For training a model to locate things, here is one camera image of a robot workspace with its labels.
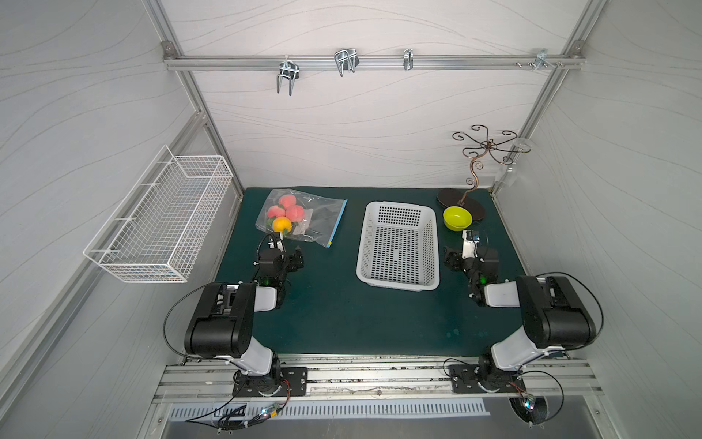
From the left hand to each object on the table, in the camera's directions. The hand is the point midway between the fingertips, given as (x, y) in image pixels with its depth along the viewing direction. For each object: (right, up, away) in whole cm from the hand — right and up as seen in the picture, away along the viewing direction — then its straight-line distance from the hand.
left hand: (285, 248), depth 94 cm
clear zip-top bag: (+11, +8, +13) cm, 19 cm away
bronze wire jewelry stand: (+67, +19, +24) cm, 74 cm away
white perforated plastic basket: (+41, 0, +7) cm, 42 cm away
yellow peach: (-4, +8, +10) cm, 14 cm away
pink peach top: (-4, +18, +18) cm, 26 cm away
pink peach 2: (+1, +12, +11) cm, 17 cm away
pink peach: (-8, +13, +13) cm, 20 cm away
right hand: (+61, +1, +1) cm, 61 cm away
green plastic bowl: (+65, +11, +15) cm, 68 cm away
